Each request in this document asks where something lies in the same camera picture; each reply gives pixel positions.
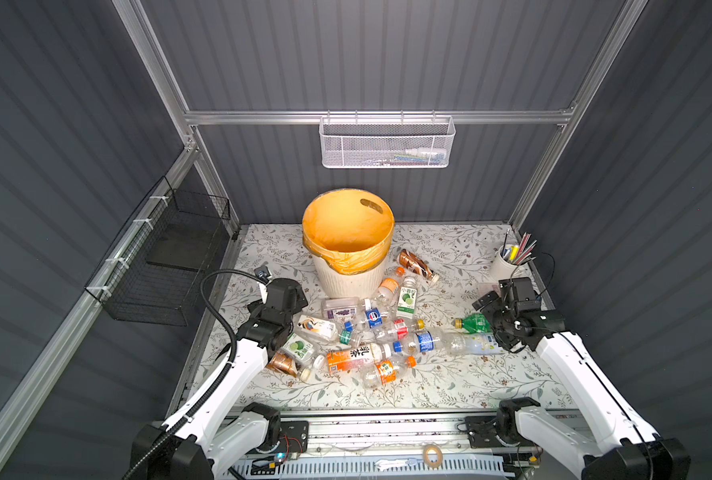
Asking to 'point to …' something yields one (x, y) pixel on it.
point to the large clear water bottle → (448, 342)
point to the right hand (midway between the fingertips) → (488, 315)
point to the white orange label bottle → (320, 328)
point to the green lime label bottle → (407, 300)
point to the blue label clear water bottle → (429, 342)
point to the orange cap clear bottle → (388, 289)
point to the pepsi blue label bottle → (373, 314)
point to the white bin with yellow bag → (348, 233)
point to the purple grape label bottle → (342, 309)
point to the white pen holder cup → (507, 258)
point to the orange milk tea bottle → (359, 356)
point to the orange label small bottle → (385, 371)
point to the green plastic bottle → (474, 323)
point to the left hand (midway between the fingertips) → (281, 294)
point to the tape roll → (438, 458)
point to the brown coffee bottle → (414, 263)
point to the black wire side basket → (156, 275)
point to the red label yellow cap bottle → (400, 329)
